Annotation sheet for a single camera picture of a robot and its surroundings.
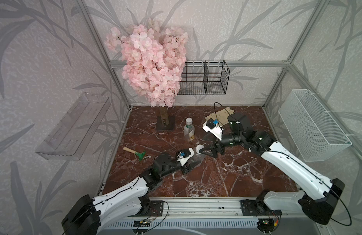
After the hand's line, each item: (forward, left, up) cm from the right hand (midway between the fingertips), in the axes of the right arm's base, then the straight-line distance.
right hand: (202, 143), depth 65 cm
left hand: (-2, +2, -11) cm, 11 cm away
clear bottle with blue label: (-4, +2, -9) cm, 10 cm away
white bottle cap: (+21, +6, -11) cm, 24 cm away
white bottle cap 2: (-1, +1, -1) cm, 2 cm away
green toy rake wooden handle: (+8, +38, -29) cm, 48 cm away
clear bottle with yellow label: (+19, +6, -19) cm, 27 cm away
